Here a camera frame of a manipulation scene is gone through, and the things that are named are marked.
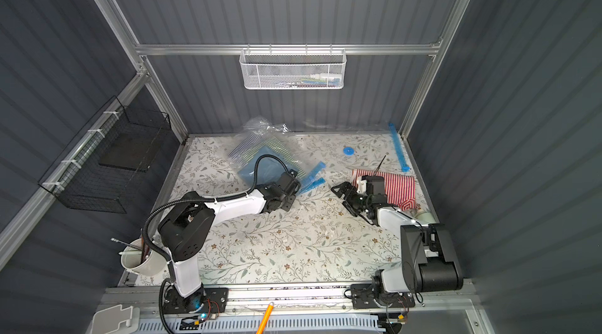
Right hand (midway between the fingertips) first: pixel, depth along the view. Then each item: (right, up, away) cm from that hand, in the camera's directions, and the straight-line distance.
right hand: (340, 195), depth 90 cm
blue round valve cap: (+8, +18, +24) cm, 31 cm away
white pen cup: (-70, -18, -13) cm, 73 cm away
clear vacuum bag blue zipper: (-33, +17, +18) cm, 42 cm away
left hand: (-20, -2, +3) cm, 21 cm away
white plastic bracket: (-69, -31, -24) cm, 80 cm away
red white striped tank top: (+26, +1, +7) cm, 27 cm away
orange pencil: (-26, -35, -20) cm, 48 cm away
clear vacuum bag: (+33, +11, +19) cm, 39 cm away
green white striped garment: (-29, +22, +22) cm, 42 cm away
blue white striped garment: (-47, +16, +22) cm, 54 cm away
